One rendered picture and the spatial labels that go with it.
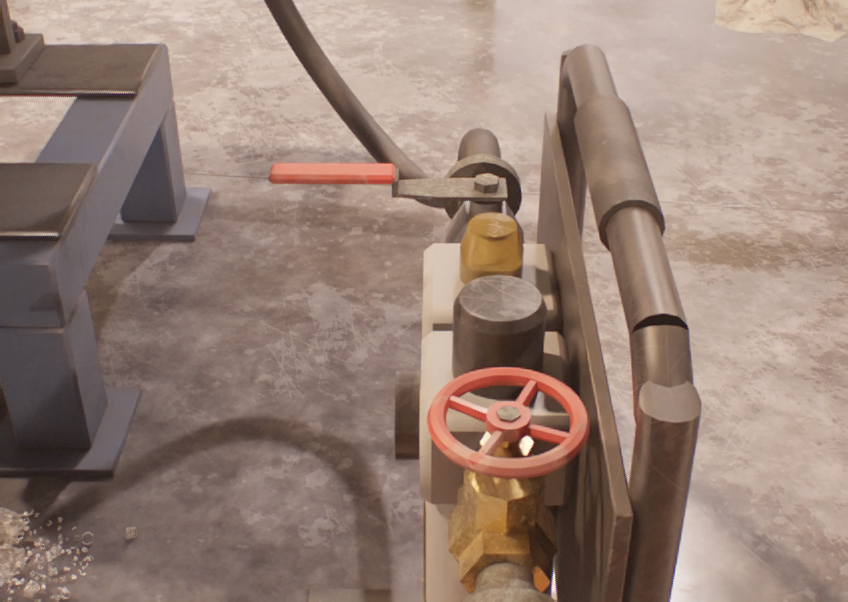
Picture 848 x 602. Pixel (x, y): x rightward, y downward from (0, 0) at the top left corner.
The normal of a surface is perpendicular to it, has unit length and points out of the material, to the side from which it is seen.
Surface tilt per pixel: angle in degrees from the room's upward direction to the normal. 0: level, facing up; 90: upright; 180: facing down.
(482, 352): 90
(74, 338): 90
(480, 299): 0
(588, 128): 51
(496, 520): 90
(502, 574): 11
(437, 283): 0
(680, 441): 87
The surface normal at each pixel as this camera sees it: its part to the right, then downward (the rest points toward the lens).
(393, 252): 0.00, -0.84
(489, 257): -0.14, 0.27
